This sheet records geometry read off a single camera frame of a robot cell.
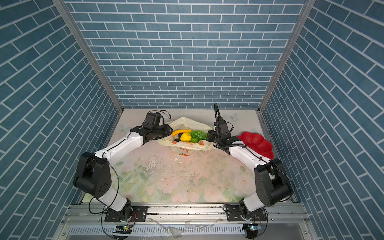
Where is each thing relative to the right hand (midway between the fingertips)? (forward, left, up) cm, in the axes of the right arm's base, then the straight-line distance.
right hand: (209, 133), depth 90 cm
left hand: (-1, +21, +2) cm, 21 cm away
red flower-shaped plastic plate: (+3, -34, -12) cm, 36 cm away
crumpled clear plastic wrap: (-49, +13, -14) cm, 52 cm away
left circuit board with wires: (-50, +40, -17) cm, 66 cm away
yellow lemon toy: (-1, +15, -5) cm, 16 cm away
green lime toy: (-1, +10, -7) cm, 12 cm away
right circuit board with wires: (-45, -23, -15) cm, 53 cm away
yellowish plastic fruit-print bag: (-9, +16, -5) cm, 19 cm away
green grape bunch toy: (+4, +5, -8) cm, 11 cm away
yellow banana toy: (+1, +22, -3) cm, 22 cm away
